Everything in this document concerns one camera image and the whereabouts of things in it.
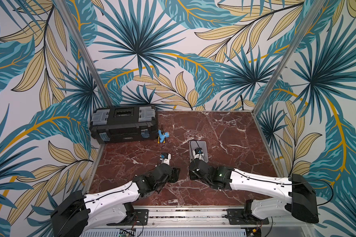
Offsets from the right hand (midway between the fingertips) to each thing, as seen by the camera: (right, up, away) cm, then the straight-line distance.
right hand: (189, 167), depth 78 cm
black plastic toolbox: (-39, +23, +11) cm, 47 cm away
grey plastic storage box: (+5, +9, +23) cm, 25 cm away
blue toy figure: (-17, +15, +23) cm, 32 cm away
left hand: (-7, -3, +2) cm, 8 cm away
